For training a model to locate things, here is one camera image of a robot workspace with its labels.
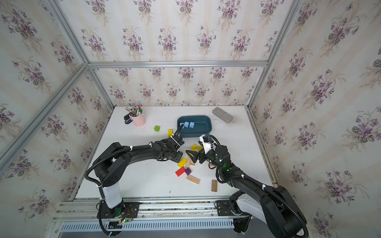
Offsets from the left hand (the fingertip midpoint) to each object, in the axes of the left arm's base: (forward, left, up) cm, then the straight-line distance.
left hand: (178, 155), depth 93 cm
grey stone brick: (+32, -33, +4) cm, 46 cm away
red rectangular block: (-11, -2, 0) cm, 11 cm away
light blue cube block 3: (+23, -9, +3) cm, 25 cm away
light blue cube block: (+24, -1, +3) cm, 24 cm away
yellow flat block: (+5, -10, +1) cm, 11 cm away
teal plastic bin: (+24, -17, +1) cm, 29 cm away
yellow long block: (-6, -3, +3) cm, 7 cm away
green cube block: (+20, +16, +2) cm, 26 cm away
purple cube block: (-11, -6, +3) cm, 13 cm away
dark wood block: (-18, -21, +1) cm, 28 cm away
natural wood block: (-5, -7, +2) cm, 9 cm away
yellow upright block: (+17, +6, +2) cm, 18 cm away
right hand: (-2, -11, +16) cm, 20 cm away
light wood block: (-15, -9, +1) cm, 18 cm away
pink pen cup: (+25, +29, +5) cm, 38 cm away
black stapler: (+28, +38, +3) cm, 47 cm away
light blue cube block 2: (+24, -5, +2) cm, 25 cm away
